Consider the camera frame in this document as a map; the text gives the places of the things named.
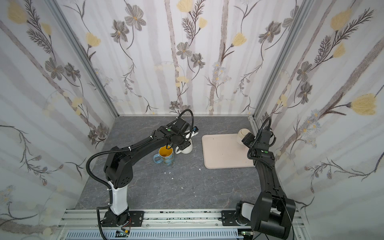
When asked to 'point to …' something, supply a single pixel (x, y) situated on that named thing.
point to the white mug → (187, 150)
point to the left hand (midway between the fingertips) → (185, 137)
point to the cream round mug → (241, 134)
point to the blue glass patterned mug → (165, 156)
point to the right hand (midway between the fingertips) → (249, 135)
